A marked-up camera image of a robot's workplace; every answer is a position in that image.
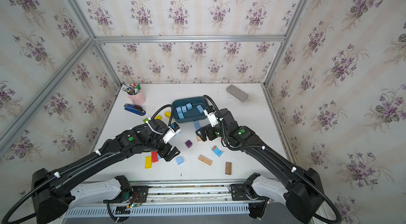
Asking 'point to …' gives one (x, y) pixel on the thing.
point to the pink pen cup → (139, 99)
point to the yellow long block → (159, 117)
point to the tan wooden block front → (205, 160)
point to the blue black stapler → (134, 109)
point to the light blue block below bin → (196, 124)
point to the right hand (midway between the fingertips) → (207, 127)
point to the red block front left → (155, 156)
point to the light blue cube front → (179, 160)
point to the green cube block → (145, 120)
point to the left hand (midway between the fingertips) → (175, 145)
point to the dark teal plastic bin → (191, 114)
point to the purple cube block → (188, 143)
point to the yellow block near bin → (167, 114)
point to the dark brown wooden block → (228, 168)
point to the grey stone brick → (237, 93)
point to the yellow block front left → (148, 162)
